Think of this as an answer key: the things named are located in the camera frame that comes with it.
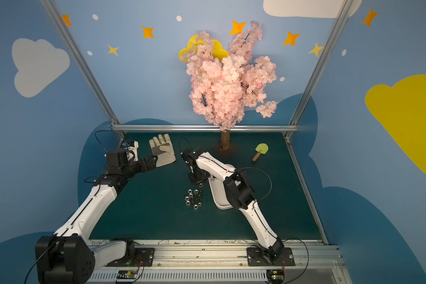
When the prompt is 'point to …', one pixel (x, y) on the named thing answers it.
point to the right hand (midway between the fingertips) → (201, 180)
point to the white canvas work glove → (161, 147)
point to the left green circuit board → (126, 274)
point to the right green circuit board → (276, 276)
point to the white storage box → (219, 194)
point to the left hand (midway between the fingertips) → (148, 156)
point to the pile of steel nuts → (193, 197)
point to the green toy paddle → (261, 148)
